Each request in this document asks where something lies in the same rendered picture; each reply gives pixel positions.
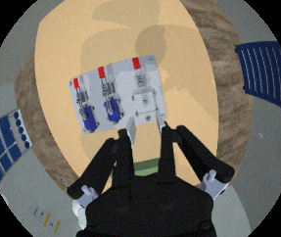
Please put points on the toggle clamp with red handle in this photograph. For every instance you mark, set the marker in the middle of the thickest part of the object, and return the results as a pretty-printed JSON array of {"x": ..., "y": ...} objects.
[
  {"x": 83, "y": 96},
  {"x": 107, "y": 88},
  {"x": 137, "y": 66}
]

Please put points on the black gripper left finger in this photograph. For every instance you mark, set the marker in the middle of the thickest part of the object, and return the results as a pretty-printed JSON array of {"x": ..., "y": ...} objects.
[{"x": 92, "y": 182}]

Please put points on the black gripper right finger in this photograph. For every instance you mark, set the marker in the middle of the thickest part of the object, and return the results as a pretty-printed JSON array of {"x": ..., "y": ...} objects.
[{"x": 214, "y": 174}]

